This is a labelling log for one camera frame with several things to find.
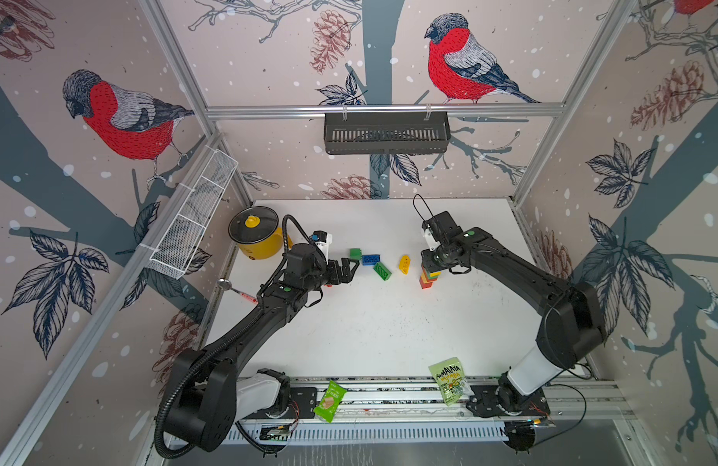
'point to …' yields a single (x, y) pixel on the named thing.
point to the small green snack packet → (330, 401)
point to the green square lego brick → (355, 253)
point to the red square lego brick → (425, 285)
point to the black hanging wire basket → (387, 133)
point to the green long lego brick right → (381, 271)
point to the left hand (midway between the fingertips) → (351, 257)
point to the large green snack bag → (449, 374)
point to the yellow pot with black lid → (256, 231)
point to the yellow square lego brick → (424, 278)
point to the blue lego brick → (370, 259)
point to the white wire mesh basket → (194, 214)
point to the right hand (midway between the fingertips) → (429, 258)
